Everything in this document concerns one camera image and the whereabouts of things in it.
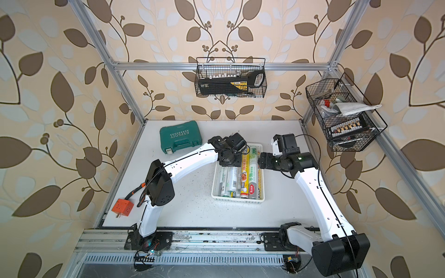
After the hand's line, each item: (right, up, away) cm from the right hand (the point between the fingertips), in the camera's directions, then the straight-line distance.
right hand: (266, 161), depth 77 cm
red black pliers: (-63, -15, +14) cm, 67 cm away
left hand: (-12, -2, +7) cm, 14 cm away
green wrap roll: (-5, -7, +9) cm, 12 cm away
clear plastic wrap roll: (-20, -11, +10) cm, 25 cm away
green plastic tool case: (-48, +12, +30) cm, 58 cm away
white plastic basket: (-23, -17, +5) cm, 29 cm away
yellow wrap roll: (-9, -7, +9) cm, 15 cm away
